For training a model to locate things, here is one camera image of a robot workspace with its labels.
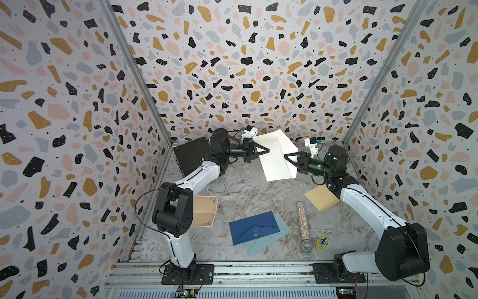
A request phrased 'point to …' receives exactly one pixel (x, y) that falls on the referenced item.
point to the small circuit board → (187, 292)
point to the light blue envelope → (253, 227)
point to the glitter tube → (307, 243)
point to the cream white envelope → (274, 164)
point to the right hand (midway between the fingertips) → (286, 160)
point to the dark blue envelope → (253, 228)
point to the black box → (190, 156)
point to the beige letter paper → (205, 208)
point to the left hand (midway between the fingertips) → (269, 154)
